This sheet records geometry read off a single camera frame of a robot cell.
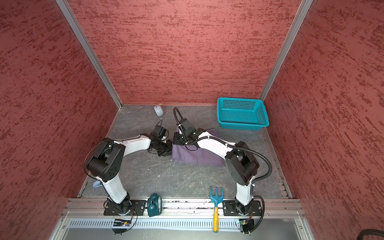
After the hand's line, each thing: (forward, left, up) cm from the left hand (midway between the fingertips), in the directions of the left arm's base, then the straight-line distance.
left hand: (175, 154), depth 93 cm
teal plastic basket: (+36, -50, -1) cm, 61 cm away
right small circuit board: (-36, -40, -2) cm, 54 cm away
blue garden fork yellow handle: (-26, -24, +1) cm, 35 cm away
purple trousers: (-2, -10, +4) cm, 10 cm away
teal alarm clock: (-30, +6, +7) cm, 31 cm away
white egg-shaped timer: (+31, +15, +7) cm, 35 cm away
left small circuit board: (-36, +23, -3) cm, 43 cm away
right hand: (+2, 0, +10) cm, 10 cm away
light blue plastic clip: (-19, +41, +2) cm, 45 cm away
